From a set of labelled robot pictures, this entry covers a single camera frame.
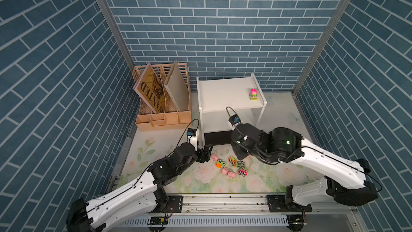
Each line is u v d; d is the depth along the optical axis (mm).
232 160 848
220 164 844
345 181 396
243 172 810
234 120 536
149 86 926
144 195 486
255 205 753
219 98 698
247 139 409
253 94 693
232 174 806
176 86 1006
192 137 641
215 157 868
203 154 661
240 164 843
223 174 808
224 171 807
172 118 999
